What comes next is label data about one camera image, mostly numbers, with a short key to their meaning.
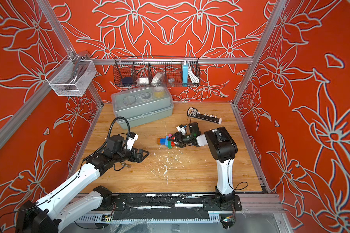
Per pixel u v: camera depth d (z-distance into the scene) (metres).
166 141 0.92
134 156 0.68
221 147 0.55
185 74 0.87
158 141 0.94
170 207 0.73
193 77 0.90
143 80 0.86
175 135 0.88
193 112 1.10
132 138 0.71
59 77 0.81
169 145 0.92
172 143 0.92
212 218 0.70
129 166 0.85
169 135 0.95
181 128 0.94
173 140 0.92
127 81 0.94
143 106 0.92
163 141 0.93
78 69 0.84
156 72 0.99
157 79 0.90
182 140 0.87
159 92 1.02
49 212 0.40
